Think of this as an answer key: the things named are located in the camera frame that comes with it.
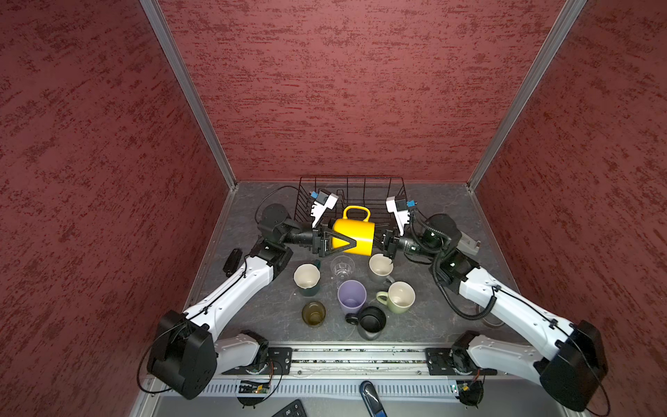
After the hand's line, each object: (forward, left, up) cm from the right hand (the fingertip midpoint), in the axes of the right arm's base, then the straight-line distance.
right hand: (358, 236), depth 65 cm
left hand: (-4, +2, +2) cm, 5 cm away
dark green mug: (+1, +17, -26) cm, 31 cm away
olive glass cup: (-10, +14, -31) cm, 35 cm away
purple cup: (-5, +2, -29) cm, 30 cm away
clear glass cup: (+4, +5, -26) cm, 26 cm away
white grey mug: (+5, -9, -28) cm, 30 cm away
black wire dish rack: (+44, -9, -31) cm, 54 cm away
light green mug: (-6, -14, -31) cm, 34 cm away
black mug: (-12, -4, -30) cm, 33 cm away
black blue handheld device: (-33, -2, -26) cm, 42 cm away
